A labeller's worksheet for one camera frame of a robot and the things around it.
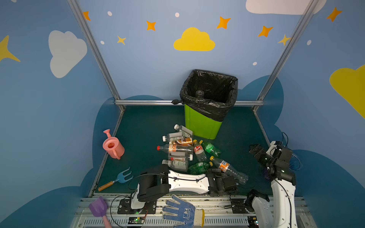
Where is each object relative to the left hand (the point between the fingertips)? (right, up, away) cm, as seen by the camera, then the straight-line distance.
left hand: (219, 179), depth 79 cm
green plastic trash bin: (-8, +30, +17) cm, 36 cm away
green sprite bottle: (-2, +15, +14) cm, 20 cm away
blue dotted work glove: (-19, -15, -7) cm, 25 cm away
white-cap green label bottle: (-21, +6, +5) cm, 23 cm away
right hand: (+22, +17, 0) cm, 28 cm away
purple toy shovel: (-64, -13, -6) cm, 66 cm away
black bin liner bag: (-1, +53, +21) cm, 57 cm away
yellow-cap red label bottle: (-9, +12, +16) cm, 22 cm away
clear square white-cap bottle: (-19, +26, +24) cm, 40 cm away
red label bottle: (-24, +10, +8) cm, 27 cm away
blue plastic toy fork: (-58, -2, +5) cm, 58 cm away
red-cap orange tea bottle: (-27, +15, +12) cm, 33 cm away
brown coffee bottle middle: (-18, +19, +17) cm, 31 cm away
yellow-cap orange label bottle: (+5, +5, +5) cm, 9 cm away
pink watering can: (-63, +18, +6) cm, 65 cm away
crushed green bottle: (-9, +4, +7) cm, 13 cm away
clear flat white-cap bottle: (-28, +22, +20) cm, 40 cm away
